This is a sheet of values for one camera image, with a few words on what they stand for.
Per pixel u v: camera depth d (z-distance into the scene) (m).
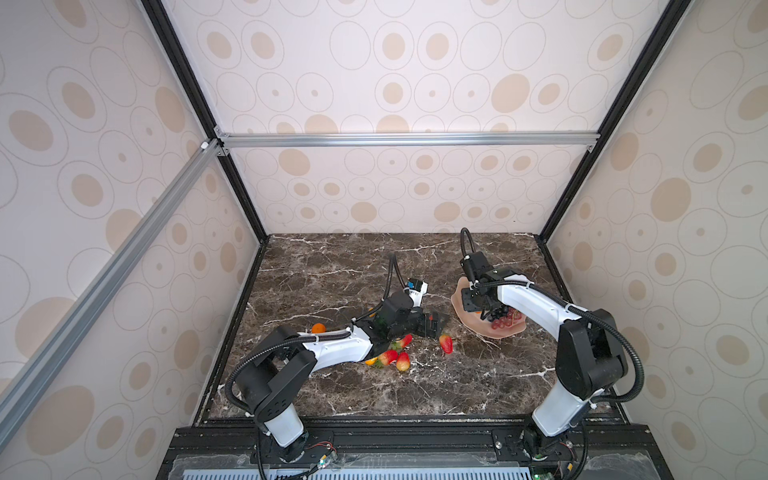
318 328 0.92
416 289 0.75
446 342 0.90
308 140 1.77
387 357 0.86
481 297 0.69
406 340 0.91
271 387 0.44
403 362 0.85
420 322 0.75
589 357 0.46
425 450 0.73
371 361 0.87
